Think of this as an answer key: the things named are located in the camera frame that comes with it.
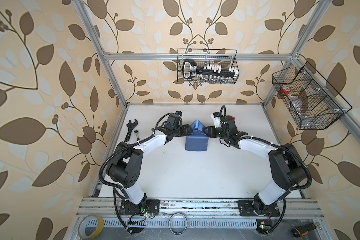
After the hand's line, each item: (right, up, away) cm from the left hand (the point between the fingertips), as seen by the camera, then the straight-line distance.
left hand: (190, 128), depth 89 cm
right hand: (+10, -1, +1) cm, 10 cm away
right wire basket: (+61, +13, -16) cm, 64 cm away
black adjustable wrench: (-43, 0, +19) cm, 47 cm away
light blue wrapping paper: (+5, -8, -1) cm, 9 cm away
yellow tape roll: (-48, -46, -19) cm, 69 cm away
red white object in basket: (+52, +22, -8) cm, 57 cm away
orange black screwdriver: (+50, -45, -23) cm, 71 cm away
